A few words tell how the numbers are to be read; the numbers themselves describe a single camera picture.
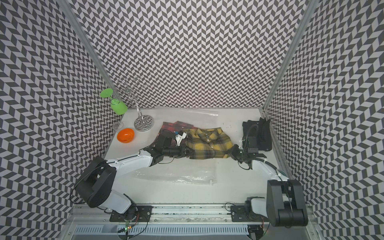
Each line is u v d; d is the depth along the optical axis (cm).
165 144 68
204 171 85
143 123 108
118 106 92
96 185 43
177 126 104
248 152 69
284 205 41
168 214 74
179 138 79
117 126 104
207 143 91
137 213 70
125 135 98
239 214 72
